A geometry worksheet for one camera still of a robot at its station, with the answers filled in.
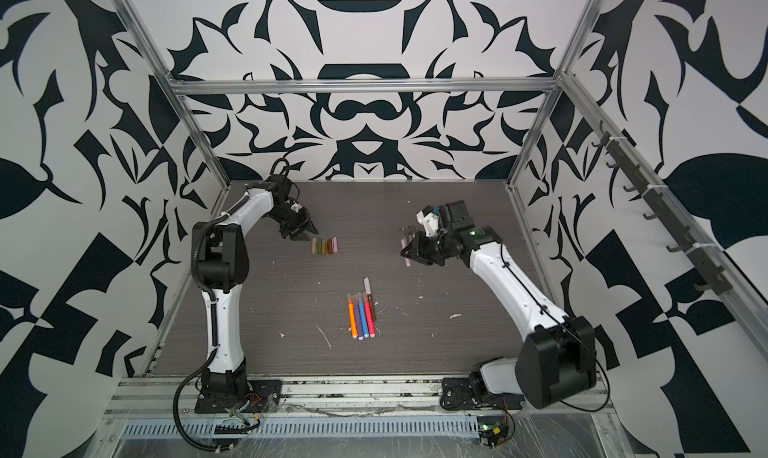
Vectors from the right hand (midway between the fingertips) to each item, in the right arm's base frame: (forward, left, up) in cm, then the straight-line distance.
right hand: (406, 249), depth 79 cm
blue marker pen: (-10, +12, -19) cm, 24 cm away
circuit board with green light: (-38, -19, -21) cm, 47 cm away
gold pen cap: (+13, +26, -19) cm, 35 cm away
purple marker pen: (-14, +13, -19) cm, 27 cm away
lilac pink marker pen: (+1, 0, 0) cm, 1 cm away
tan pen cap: (+14, +30, -18) cm, 37 cm away
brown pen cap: (+13, +25, -19) cm, 34 cm away
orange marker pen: (-13, +15, -18) cm, 27 cm away
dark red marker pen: (-8, +10, -19) cm, 23 cm away
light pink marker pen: (-1, +11, -19) cm, 22 cm away
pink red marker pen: (-10, +10, -19) cm, 24 cm away
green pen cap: (+13, +28, -18) cm, 36 cm away
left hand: (+16, +28, -12) cm, 35 cm away
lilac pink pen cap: (+14, +23, -18) cm, 32 cm away
